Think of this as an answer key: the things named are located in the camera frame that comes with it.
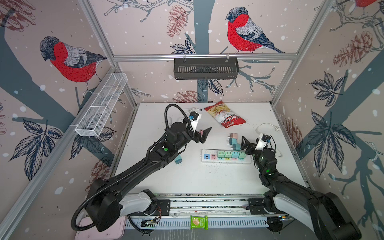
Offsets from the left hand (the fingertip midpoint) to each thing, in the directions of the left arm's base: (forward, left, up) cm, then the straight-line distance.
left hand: (203, 123), depth 71 cm
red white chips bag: (+27, -17, -24) cm, 40 cm away
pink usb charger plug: (+10, -23, -28) cm, 37 cm away
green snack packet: (-37, +2, -28) cm, 47 cm away
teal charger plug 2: (+2, -22, -27) cm, 35 cm away
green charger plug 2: (-5, -11, -23) cm, 26 cm away
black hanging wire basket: (+49, -4, -1) cm, 50 cm away
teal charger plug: (+6, -21, -27) cm, 35 cm away
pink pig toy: (-7, +1, +2) cm, 7 cm away
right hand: (0, -27, -16) cm, 31 cm away
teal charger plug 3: (-7, +14, -28) cm, 32 cm away
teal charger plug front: (-5, -19, -23) cm, 31 cm away
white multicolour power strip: (-5, -5, -27) cm, 28 cm away
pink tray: (-40, +39, -27) cm, 63 cm away
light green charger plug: (-6, -24, -22) cm, 33 cm away
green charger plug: (-5, -15, -23) cm, 29 cm away
